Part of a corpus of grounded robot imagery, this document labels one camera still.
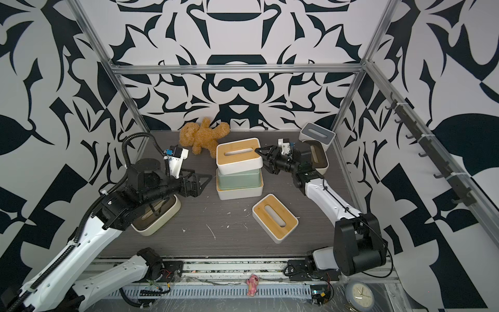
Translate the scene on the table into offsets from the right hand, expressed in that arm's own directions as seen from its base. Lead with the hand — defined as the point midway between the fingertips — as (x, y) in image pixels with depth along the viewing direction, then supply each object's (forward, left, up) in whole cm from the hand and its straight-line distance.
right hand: (255, 153), depth 77 cm
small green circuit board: (-43, -22, -28) cm, 56 cm away
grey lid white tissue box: (+34, -34, -23) cm, 53 cm away
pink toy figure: (-40, +2, -23) cm, 46 cm away
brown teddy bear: (+27, +34, -17) cm, 46 cm away
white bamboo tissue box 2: (0, +7, -1) cm, 7 cm away
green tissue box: (-6, +4, -14) cm, 16 cm away
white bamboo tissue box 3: (-17, -8, -23) cm, 30 cm away
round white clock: (-44, -34, -23) cm, 60 cm away
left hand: (-11, +19, +6) cm, 23 cm away
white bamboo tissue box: (-7, +7, -20) cm, 23 cm away
